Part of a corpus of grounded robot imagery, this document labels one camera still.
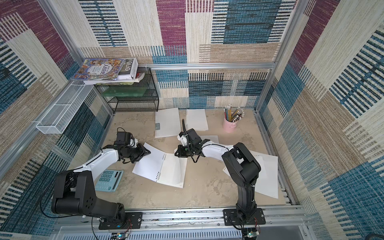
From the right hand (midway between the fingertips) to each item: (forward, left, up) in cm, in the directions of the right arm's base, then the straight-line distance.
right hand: (174, 153), depth 90 cm
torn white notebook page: (-20, -55, -7) cm, 59 cm away
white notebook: (+15, -25, -7) cm, 30 cm away
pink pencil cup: (+19, -35, 0) cm, 40 cm away
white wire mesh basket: (+4, +52, +29) cm, 59 cm away
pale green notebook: (-8, +4, -3) cm, 9 cm away
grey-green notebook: (+32, -14, -6) cm, 35 cm away
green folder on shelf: (+34, +33, +20) cm, 51 cm away
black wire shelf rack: (+45, +24, 0) cm, 51 cm away
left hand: (0, +15, +1) cm, 15 cm away
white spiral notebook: (+28, +8, -5) cm, 29 cm away
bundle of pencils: (+20, -38, +9) cm, 44 cm away
